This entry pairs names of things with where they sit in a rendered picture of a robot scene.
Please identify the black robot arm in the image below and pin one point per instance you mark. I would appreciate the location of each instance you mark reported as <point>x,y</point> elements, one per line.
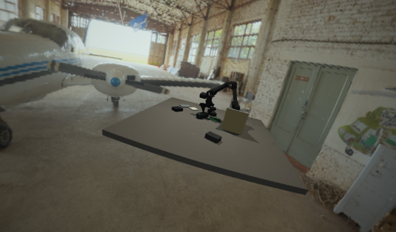
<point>213,91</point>

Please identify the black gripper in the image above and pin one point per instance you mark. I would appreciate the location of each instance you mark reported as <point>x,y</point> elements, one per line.
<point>207,104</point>

